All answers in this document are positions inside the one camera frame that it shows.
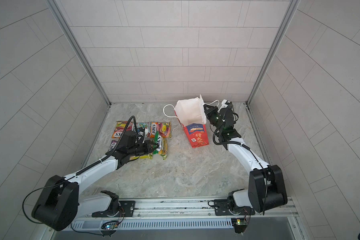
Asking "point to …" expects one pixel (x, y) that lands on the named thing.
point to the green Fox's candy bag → (158, 140)
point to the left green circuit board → (111, 226)
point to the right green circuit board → (240, 225)
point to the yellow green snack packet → (149, 156)
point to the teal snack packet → (146, 125)
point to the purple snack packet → (113, 143)
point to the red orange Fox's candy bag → (120, 127)
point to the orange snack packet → (164, 129)
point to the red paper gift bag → (190, 112)
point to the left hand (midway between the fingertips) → (162, 144)
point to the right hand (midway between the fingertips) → (201, 104)
